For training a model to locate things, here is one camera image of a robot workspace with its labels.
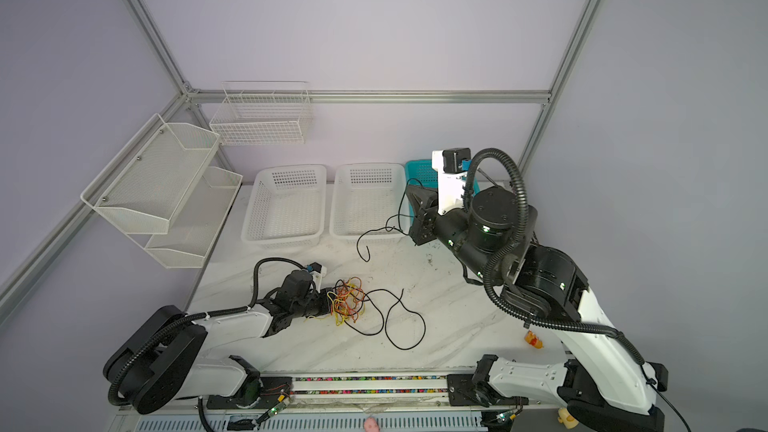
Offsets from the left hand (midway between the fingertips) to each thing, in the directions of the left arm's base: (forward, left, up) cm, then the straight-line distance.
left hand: (340, 301), depth 88 cm
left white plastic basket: (+38, +26, -1) cm, 46 cm away
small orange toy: (-11, -54, +1) cm, 55 cm away
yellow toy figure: (-29, -56, +2) cm, 63 cm away
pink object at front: (-30, -11, +1) cm, 32 cm away
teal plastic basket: (+52, -27, +5) cm, 59 cm away
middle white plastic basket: (+40, -6, -1) cm, 41 cm away
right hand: (-1, -17, +50) cm, 53 cm away
